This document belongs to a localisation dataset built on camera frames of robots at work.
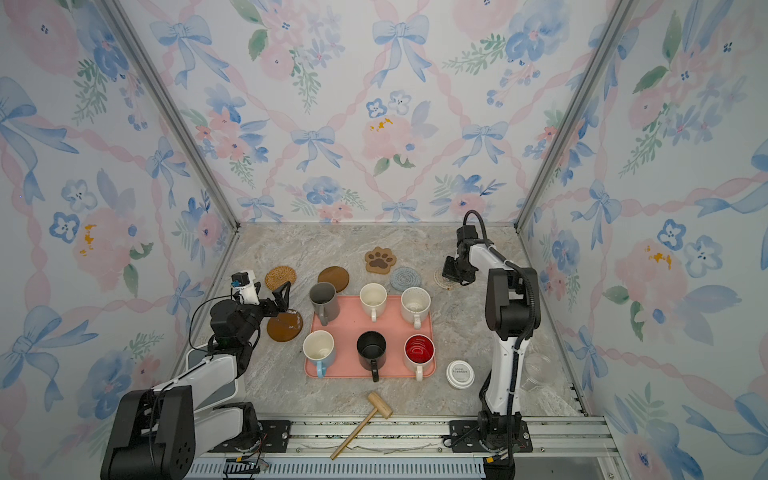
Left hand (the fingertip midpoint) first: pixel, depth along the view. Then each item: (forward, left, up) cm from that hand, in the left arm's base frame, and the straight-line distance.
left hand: (274, 281), depth 85 cm
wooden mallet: (-30, -31, -14) cm, 45 cm away
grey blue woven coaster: (+12, -38, -14) cm, 43 cm away
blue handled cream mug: (-15, -13, -11) cm, 23 cm away
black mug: (-14, -28, -12) cm, 34 cm away
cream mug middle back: (+1, -28, -9) cm, 29 cm away
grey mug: (-2, -14, -6) cm, 15 cm away
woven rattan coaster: (+12, +6, -14) cm, 20 cm away
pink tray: (-5, -21, -14) cm, 26 cm away
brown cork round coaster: (+13, -14, -16) cm, 25 cm away
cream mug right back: (0, -41, -11) cm, 43 cm away
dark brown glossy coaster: (-7, -1, -15) cm, 17 cm away
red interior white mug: (-15, -41, -13) cm, 46 cm away
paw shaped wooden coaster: (+20, -29, -15) cm, 39 cm away
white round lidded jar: (-22, -51, -9) cm, 57 cm away
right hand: (+13, -54, -14) cm, 58 cm away
